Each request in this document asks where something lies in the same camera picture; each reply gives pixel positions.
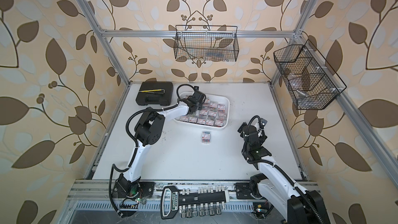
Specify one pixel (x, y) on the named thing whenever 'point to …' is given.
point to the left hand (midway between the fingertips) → (194, 100)
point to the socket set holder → (204, 201)
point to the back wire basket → (213, 43)
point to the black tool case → (145, 98)
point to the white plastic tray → (214, 112)
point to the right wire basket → (313, 83)
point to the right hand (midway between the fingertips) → (251, 127)
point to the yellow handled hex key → (152, 91)
